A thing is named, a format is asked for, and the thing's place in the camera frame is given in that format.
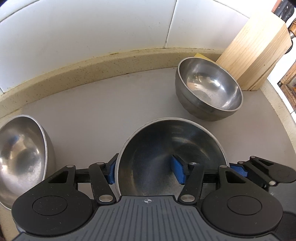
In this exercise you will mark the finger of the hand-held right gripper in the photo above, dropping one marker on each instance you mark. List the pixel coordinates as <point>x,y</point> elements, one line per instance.
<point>240,170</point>

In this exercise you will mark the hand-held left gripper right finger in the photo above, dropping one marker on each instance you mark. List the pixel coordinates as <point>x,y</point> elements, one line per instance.
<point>178,169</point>

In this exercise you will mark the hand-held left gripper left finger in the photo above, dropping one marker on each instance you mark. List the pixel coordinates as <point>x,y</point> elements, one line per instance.
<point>111,171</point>

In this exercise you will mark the stainless steel bowl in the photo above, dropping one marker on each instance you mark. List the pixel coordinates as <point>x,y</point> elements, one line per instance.
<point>208,83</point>
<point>20,150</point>
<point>150,148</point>

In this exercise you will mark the grey counter mat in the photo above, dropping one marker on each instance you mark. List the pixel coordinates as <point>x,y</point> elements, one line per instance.
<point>92,115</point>

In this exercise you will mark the yellow sponge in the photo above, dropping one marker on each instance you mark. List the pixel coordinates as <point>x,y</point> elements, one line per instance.
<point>201,56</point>

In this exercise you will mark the wooden knife block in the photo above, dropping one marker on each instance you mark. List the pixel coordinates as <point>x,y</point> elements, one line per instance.
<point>254,51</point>

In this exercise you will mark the brown wooden frame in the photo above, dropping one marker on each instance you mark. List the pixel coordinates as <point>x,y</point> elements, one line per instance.
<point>290,85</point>

